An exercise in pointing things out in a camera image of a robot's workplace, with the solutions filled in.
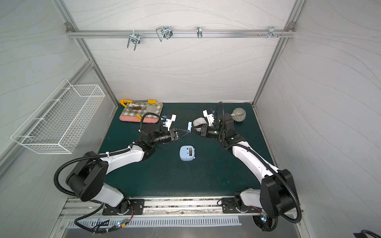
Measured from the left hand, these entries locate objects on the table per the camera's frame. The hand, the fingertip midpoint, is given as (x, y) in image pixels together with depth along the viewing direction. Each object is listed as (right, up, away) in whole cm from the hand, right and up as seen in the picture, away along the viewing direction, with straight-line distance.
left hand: (189, 134), depth 73 cm
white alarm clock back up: (+6, +5, +32) cm, 33 cm away
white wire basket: (-62, +5, -5) cm, 62 cm away
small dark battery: (0, -13, +18) cm, 22 cm away
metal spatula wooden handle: (-32, +15, +43) cm, 56 cm away
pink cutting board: (-43, +7, +38) cm, 58 cm away
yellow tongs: (-55, +21, +45) cm, 75 cm away
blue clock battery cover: (0, +4, +2) cm, 5 cm away
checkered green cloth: (-40, +12, +42) cm, 59 cm away
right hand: (+1, +3, +3) cm, 4 cm away
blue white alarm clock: (-2, -14, +18) cm, 23 cm away
